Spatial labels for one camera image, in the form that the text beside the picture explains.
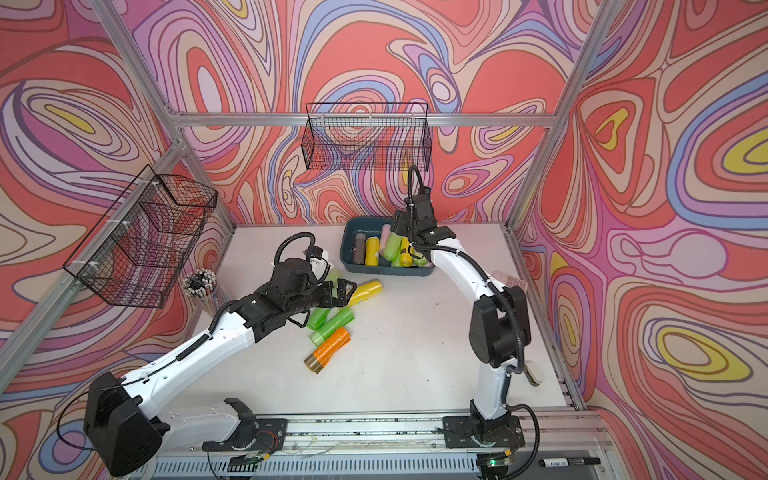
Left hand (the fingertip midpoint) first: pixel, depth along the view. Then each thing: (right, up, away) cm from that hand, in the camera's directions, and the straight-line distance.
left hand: (347, 286), depth 77 cm
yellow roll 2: (+17, +7, +24) cm, 30 cm away
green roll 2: (-6, -14, +14) cm, 20 cm away
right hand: (+17, +17, +14) cm, 28 cm away
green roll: (+12, +10, +25) cm, 30 cm away
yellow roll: (+5, +9, +31) cm, 33 cm away
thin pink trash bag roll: (+10, +16, +35) cm, 40 cm away
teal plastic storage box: (+4, +19, +40) cm, 44 cm away
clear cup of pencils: (-41, -1, +4) cm, 41 cm away
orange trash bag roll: (-7, -19, +8) cm, 21 cm away
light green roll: (+22, +6, +24) cm, 33 cm away
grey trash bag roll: (0, +9, +31) cm, 32 cm away
